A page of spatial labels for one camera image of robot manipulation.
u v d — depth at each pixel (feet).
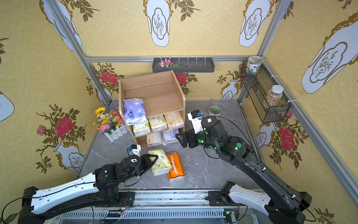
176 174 2.50
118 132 3.14
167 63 2.88
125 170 1.74
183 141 1.79
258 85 3.20
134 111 2.17
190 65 3.03
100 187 1.66
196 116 1.78
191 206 2.38
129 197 2.45
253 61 2.77
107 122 2.88
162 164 2.29
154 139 2.94
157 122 2.62
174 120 2.66
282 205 1.24
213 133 1.50
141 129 2.55
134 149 2.23
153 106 2.45
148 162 2.17
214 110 3.38
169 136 2.95
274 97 2.14
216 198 2.41
